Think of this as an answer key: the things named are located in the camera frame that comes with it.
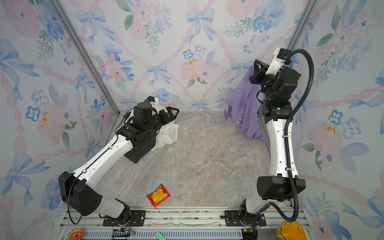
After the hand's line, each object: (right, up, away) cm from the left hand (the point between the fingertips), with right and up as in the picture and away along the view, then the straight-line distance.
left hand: (175, 111), depth 74 cm
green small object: (-6, -58, -6) cm, 58 cm away
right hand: (+34, +19, -14) cm, 42 cm away
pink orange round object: (-44, -56, -6) cm, 71 cm away
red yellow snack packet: (-9, -45, +6) cm, 46 cm away
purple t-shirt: (+36, +3, +12) cm, 38 cm away
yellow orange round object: (+50, -52, -11) cm, 73 cm away
